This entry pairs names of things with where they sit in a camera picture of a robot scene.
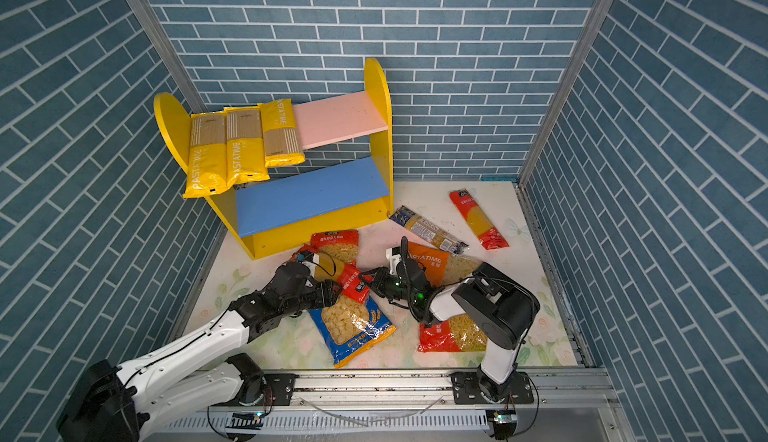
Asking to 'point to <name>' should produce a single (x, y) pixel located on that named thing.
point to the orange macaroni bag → (442, 267)
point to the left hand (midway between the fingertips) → (336, 289)
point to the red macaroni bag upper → (343, 244)
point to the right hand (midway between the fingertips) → (356, 276)
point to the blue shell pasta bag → (351, 327)
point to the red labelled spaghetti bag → (353, 283)
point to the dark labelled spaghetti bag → (423, 229)
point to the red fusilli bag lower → (457, 334)
